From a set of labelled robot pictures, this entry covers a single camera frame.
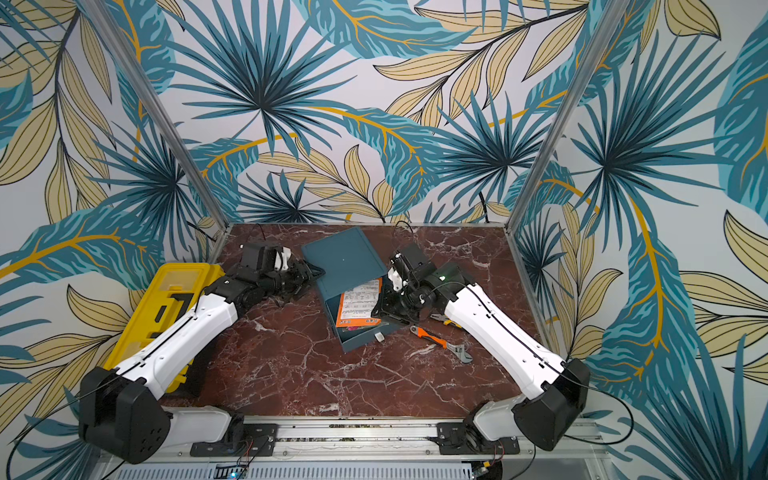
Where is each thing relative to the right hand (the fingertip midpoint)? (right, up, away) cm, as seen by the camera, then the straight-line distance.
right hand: (373, 315), depth 71 cm
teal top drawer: (-4, -5, -2) cm, 6 cm away
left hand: (-14, +8, +8) cm, 18 cm away
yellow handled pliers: (+22, -6, +22) cm, 31 cm away
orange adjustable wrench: (+24, -14, +17) cm, 32 cm away
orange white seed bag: (-5, +1, +6) cm, 7 cm away
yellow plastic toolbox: (-55, +4, +9) cm, 56 cm away
